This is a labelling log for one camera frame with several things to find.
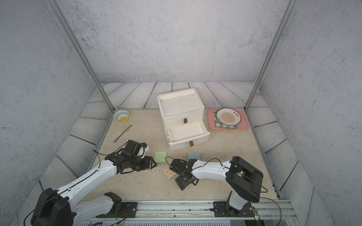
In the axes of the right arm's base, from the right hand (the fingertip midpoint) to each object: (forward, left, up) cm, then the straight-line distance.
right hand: (187, 181), depth 83 cm
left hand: (+6, +18, +9) cm, 21 cm away
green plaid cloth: (+42, -24, +1) cm, 48 cm away
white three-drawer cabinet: (+32, +2, +23) cm, 40 cm away
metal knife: (+38, +45, +1) cm, 59 cm away
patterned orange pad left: (+4, +10, +1) cm, 11 cm away
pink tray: (+42, -43, 0) cm, 60 cm away
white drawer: (+25, 0, +10) cm, 27 cm away
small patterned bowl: (+50, +53, +3) cm, 73 cm away
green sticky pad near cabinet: (+15, +18, +1) cm, 23 cm away
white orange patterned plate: (+50, -33, 0) cm, 60 cm away
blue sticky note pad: (+16, -4, +1) cm, 16 cm away
